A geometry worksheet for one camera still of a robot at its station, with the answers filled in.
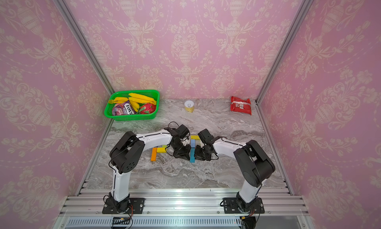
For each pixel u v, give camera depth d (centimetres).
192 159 89
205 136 76
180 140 81
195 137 98
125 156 52
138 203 75
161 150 92
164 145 78
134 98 110
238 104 113
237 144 54
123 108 106
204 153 79
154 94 115
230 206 73
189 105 110
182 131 79
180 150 81
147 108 106
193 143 95
